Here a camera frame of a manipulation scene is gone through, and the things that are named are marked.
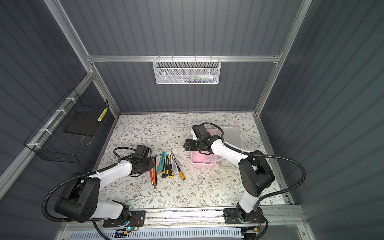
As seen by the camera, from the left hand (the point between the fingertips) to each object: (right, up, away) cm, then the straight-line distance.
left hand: (151, 165), depth 92 cm
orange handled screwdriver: (+19, -4, -3) cm, 19 cm away
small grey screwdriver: (+14, -2, 0) cm, 15 cm away
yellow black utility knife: (+10, -4, -4) cm, 11 cm away
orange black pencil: (+3, -4, -3) cm, 6 cm away
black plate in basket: (-30, +26, -14) cm, 42 cm away
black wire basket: (-37, +20, -20) cm, 46 cm away
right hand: (+24, +12, -3) cm, 27 cm away
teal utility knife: (+6, -1, -1) cm, 6 cm away
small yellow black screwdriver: (+13, -3, -4) cm, 14 cm away
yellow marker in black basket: (-24, +28, -12) cm, 39 cm away
